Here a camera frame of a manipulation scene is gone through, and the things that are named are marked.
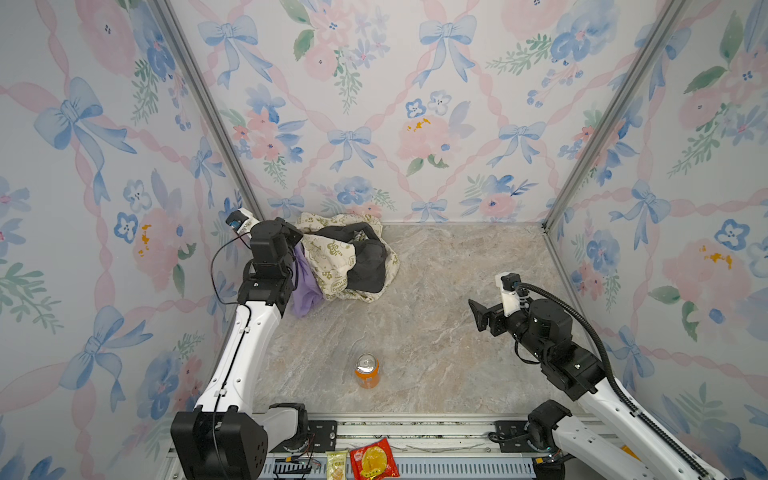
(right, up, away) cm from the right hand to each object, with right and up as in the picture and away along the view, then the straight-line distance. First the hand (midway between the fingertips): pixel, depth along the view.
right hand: (487, 293), depth 74 cm
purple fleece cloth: (-47, -2, +9) cm, 48 cm away
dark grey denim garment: (-31, +5, +16) cm, 35 cm away
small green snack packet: (-36, -39, -5) cm, 54 cm away
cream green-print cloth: (-39, +9, +7) cm, 41 cm away
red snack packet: (-28, -38, -5) cm, 48 cm away
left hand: (-50, +20, -2) cm, 54 cm away
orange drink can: (-30, -19, -1) cm, 35 cm away
